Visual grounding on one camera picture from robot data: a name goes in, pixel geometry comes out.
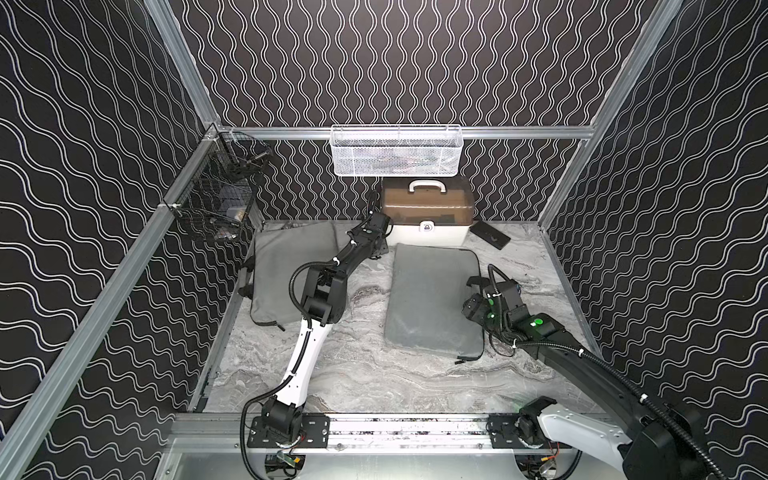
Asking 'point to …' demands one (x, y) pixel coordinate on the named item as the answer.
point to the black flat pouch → (489, 235)
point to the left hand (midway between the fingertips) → (375, 244)
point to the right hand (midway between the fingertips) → (474, 309)
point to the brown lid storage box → (428, 210)
